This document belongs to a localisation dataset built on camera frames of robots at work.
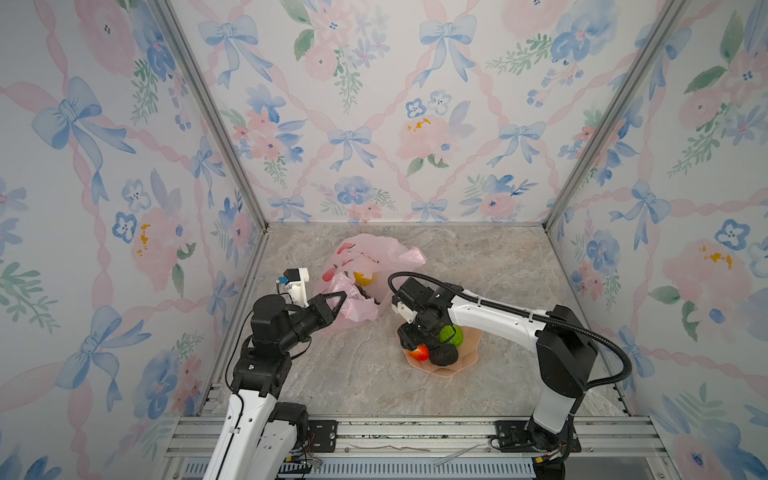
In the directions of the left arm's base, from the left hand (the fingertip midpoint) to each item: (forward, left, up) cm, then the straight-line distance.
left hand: (346, 293), depth 68 cm
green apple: (0, -26, -20) cm, 33 cm away
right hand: (-1, -15, -22) cm, 27 cm away
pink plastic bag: (+17, -2, -11) cm, 20 cm away
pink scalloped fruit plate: (-5, -32, -24) cm, 40 cm away
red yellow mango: (-6, -19, -22) cm, 29 cm away
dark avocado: (-6, -25, -22) cm, 33 cm away
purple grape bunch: (+16, -1, -25) cm, 30 cm away
